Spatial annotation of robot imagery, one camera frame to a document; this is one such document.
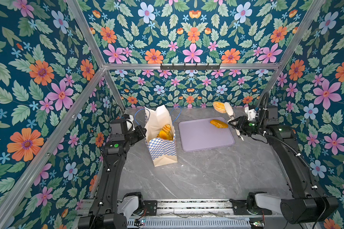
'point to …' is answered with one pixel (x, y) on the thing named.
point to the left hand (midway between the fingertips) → (147, 125)
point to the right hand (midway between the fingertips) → (231, 122)
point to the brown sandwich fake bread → (219, 107)
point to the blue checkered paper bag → (162, 151)
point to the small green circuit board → (139, 222)
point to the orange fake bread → (219, 124)
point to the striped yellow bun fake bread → (166, 128)
